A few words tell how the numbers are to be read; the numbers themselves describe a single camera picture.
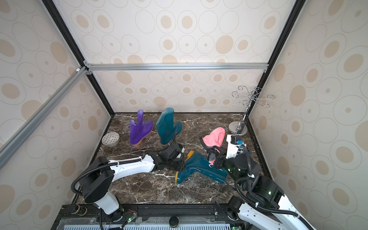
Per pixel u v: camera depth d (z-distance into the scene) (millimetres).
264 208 402
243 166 421
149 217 729
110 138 1009
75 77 820
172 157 675
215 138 593
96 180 442
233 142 520
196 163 872
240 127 1124
